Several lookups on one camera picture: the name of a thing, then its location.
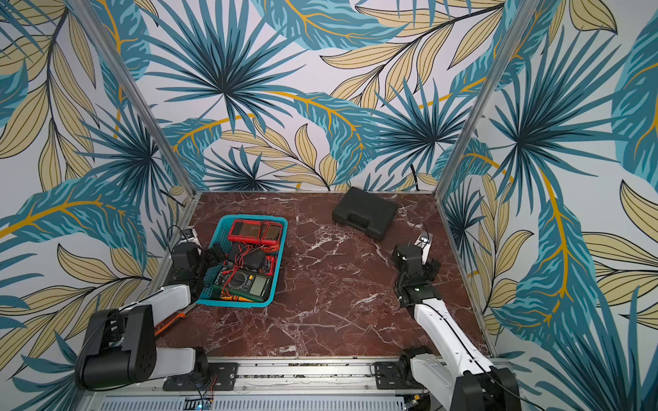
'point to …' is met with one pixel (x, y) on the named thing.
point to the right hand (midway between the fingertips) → (420, 251)
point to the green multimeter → (243, 283)
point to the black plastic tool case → (367, 212)
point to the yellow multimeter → (235, 298)
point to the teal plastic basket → (234, 257)
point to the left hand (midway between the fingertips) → (208, 249)
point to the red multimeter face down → (260, 232)
